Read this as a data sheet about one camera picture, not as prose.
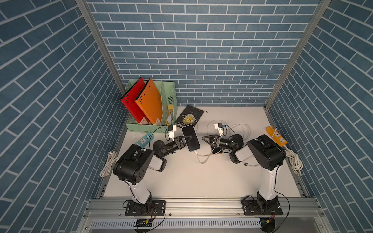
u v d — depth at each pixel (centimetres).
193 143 80
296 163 87
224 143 81
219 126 83
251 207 74
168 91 105
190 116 112
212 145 80
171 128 80
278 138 99
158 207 74
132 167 48
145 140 96
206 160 91
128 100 86
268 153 54
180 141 77
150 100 97
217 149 90
